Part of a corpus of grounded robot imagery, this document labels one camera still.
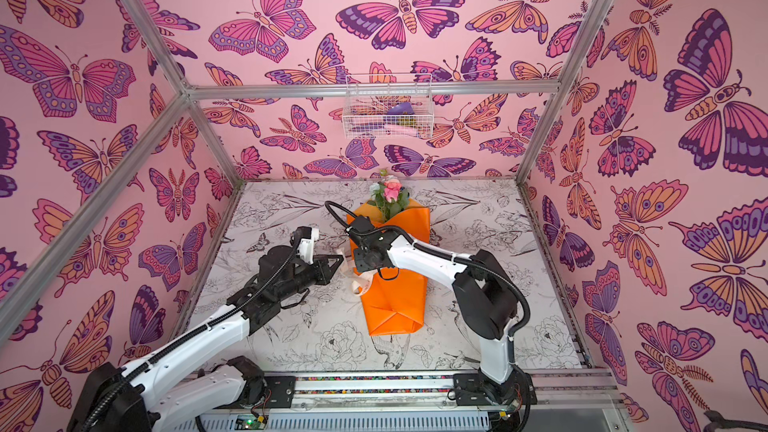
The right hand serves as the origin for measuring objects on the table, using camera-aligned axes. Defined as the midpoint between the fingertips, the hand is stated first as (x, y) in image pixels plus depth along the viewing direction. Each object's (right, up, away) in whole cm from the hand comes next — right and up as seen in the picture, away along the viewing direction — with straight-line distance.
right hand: (365, 257), depth 89 cm
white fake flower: (+2, +21, +22) cm, 31 cm away
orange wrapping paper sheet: (+9, -12, -7) cm, 16 cm away
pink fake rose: (+8, +18, +17) cm, 26 cm away
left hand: (-4, +2, -11) cm, 12 cm away
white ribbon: (0, -6, -3) cm, 7 cm away
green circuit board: (-27, -38, -16) cm, 49 cm away
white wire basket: (+7, +47, +7) cm, 48 cm away
